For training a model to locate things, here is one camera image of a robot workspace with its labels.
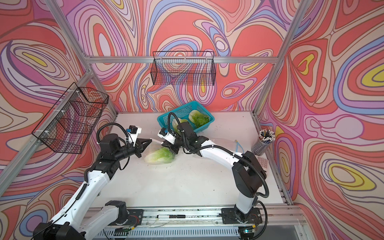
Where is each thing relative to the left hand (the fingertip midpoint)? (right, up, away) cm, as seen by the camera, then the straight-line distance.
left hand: (151, 141), depth 75 cm
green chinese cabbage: (+9, +10, +29) cm, 32 cm away
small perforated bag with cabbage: (+1, -8, +8) cm, 12 cm away
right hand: (+6, -4, +6) cm, 9 cm away
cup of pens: (+63, +1, +8) cm, 63 cm away
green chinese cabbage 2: (+25, +13, +27) cm, 39 cm away
